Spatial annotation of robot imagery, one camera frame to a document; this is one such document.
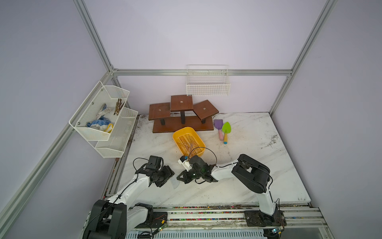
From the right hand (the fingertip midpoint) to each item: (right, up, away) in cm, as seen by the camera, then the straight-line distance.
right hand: (179, 179), depth 88 cm
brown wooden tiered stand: (-1, +42, +16) cm, 45 cm away
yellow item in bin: (-33, +31, -15) cm, 47 cm away
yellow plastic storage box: (+1, +19, +14) cm, 24 cm away
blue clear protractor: (-2, -2, -2) cm, 3 cm away
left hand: (-5, +2, -1) cm, 5 cm away
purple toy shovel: (+28, +34, +27) cm, 52 cm away
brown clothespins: (-33, +44, -6) cm, 55 cm away
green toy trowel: (+34, +30, +24) cm, 51 cm away
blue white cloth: (-36, +33, -17) cm, 52 cm away
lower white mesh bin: (-39, +19, 0) cm, 44 cm away
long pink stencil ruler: (+8, +20, +16) cm, 27 cm away
